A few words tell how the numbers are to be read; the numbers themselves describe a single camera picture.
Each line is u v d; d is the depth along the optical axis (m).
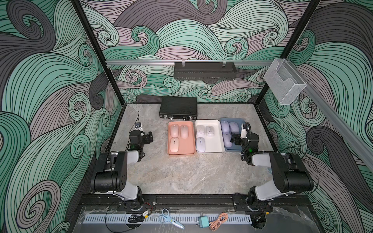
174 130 1.00
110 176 0.44
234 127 1.01
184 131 0.99
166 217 0.70
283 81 0.79
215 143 0.97
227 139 0.95
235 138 0.86
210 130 1.00
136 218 0.72
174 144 0.93
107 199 0.76
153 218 0.70
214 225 0.65
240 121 1.06
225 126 1.01
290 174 0.44
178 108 1.13
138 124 0.81
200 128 1.01
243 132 0.83
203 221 0.66
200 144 0.93
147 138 0.86
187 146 0.94
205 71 0.98
